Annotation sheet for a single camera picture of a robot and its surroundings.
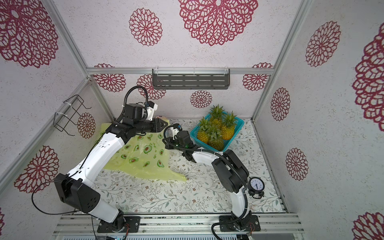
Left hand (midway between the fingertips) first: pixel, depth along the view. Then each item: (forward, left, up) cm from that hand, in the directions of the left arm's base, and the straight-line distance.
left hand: (165, 124), depth 77 cm
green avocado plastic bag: (-4, +15, -24) cm, 29 cm away
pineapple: (+22, -30, -13) cm, 39 cm away
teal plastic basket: (+18, -47, -20) cm, 54 cm away
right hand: (+1, +4, -13) cm, 14 cm away
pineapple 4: (+2, -28, -14) cm, 31 cm away
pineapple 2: (+13, -37, -16) cm, 42 cm away
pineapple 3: (+9, -22, -12) cm, 26 cm away
